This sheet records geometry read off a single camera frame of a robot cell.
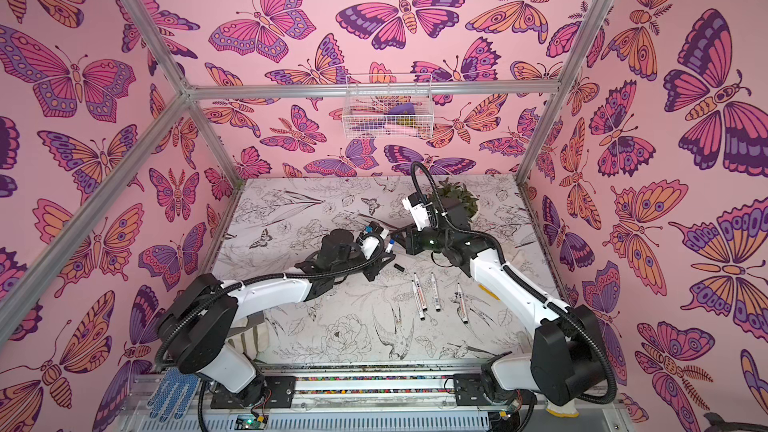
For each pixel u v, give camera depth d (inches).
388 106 37.6
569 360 16.1
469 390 28.6
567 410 27.5
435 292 35.4
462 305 34.4
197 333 17.4
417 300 34.5
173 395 28.8
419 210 28.3
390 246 31.5
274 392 28.8
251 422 28.5
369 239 28.7
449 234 24.5
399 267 37.6
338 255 26.5
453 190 36.2
